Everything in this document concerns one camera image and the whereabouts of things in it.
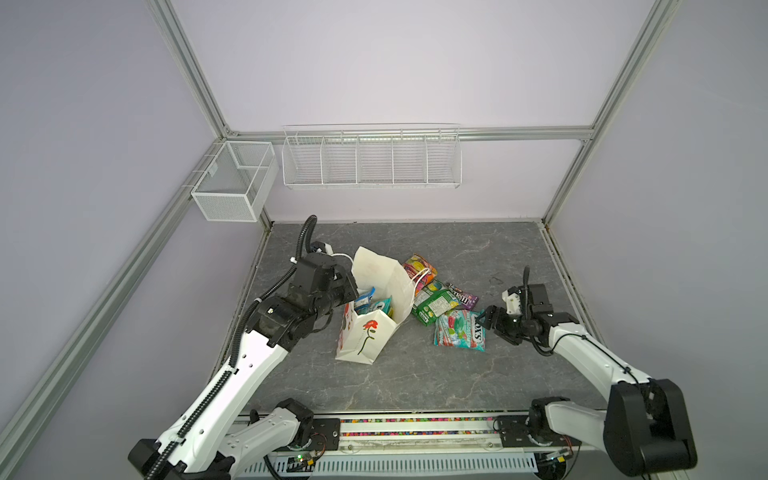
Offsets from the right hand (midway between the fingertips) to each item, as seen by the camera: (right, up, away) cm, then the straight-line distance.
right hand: (487, 326), depth 87 cm
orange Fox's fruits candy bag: (-19, +15, +14) cm, 28 cm away
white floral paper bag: (-36, 0, -12) cm, 38 cm away
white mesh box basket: (-82, +45, +13) cm, 94 cm away
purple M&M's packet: (-4, +6, +9) cm, 12 cm away
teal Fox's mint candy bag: (-30, +7, -2) cm, 31 cm away
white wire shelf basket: (-35, +54, +12) cm, 66 cm away
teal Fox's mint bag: (-8, -1, +2) cm, 8 cm away
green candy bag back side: (-16, +5, +6) cm, 18 cm away
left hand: (-36, +14, -17) cm, 42 cm away
